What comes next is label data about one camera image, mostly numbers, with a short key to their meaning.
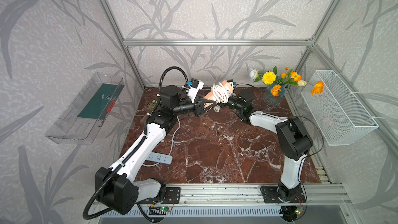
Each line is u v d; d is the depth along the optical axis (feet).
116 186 1.24
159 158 2.71
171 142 2.99
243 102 2.32
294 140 1.67
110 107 2.28
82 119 2.20
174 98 1.79
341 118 1.99
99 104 2.25
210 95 2.09
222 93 2.05
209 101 2.09
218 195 2.47
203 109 2.06
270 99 3.57
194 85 1.94
